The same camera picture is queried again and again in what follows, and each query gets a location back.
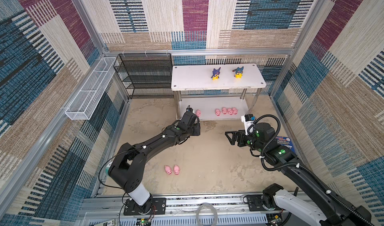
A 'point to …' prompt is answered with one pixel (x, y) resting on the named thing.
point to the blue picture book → (286, 141)
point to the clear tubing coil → (205, 204)
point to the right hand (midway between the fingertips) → (232, 135)
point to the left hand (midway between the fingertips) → (197, 125)
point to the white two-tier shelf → (217, 91)
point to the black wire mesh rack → (146, 75)
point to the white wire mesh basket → (85, 103)
